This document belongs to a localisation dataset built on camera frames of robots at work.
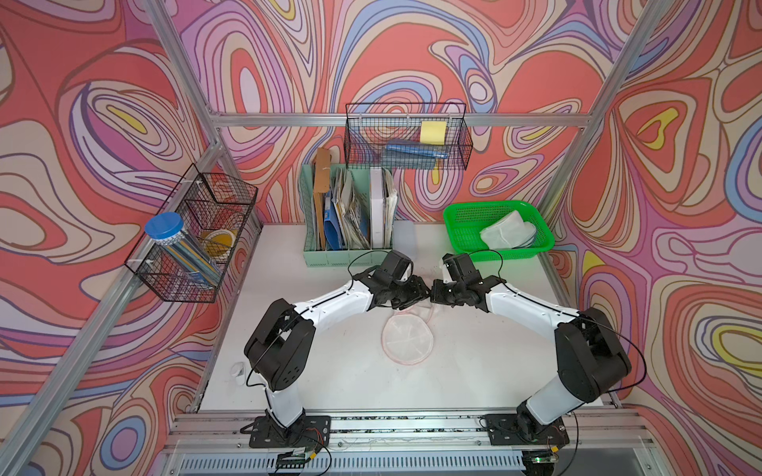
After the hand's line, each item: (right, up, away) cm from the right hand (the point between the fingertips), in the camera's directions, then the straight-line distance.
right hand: (432, 299), depth 90 cm
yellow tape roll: (-55, +17, -20) cm, 61 cm away
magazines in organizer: (-25, +29, +4) cm, 39 cm away
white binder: (-17, +29, +3) cm, 34 cm away
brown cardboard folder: (-33, +34, -6) cm, 48 cm away
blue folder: (-32, +19, +9) cm, 39 cm away
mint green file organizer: (-41, +14, +15) cm, 46 cm away
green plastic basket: (+17, +26, +28) cm, 42 cm away
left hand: (-1, +2, -6) cm, 7 cm away
